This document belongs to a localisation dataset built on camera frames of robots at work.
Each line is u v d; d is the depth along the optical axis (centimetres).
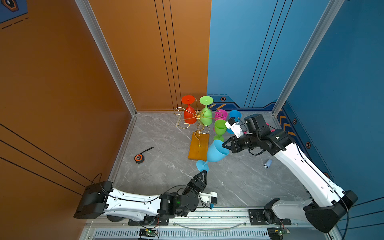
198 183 62
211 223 72
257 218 72
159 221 72
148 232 70
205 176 67
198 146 99
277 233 70
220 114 106
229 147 66
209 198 63
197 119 75
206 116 82
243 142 58
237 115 99
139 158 91
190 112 87
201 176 70
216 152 62
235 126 63
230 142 61
